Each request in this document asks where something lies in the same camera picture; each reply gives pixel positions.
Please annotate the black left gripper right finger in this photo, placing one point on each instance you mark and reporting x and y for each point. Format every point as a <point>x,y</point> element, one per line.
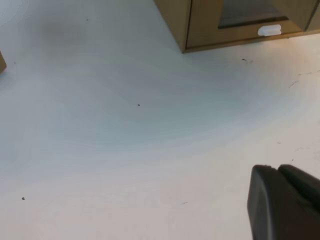
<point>306,184</point>

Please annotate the lower cardboard shoebox drawer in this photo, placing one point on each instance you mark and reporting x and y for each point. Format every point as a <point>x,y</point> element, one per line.
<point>207,24</point>

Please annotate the white lower drawer handle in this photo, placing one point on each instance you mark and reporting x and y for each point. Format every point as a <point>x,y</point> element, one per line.
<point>270,30</point>

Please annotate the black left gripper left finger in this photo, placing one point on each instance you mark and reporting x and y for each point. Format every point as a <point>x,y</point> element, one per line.
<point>277,211</point>

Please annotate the cardboard piece at left edge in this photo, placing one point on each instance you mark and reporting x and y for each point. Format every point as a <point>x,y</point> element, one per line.
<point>3,64</point>

